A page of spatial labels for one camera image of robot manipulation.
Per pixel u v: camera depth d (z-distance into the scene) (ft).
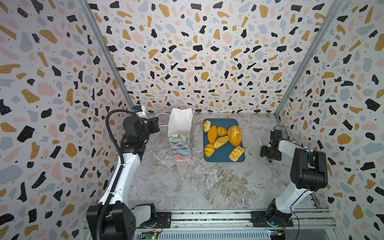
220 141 3.29
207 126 3.46
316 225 2.43
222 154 3.15
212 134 3.41
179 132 3.48
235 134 3.38
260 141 3.38
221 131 3.48
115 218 1.26
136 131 1.85
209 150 3.12
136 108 2.13
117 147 1.65
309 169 1.68
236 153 3.10
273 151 2.71
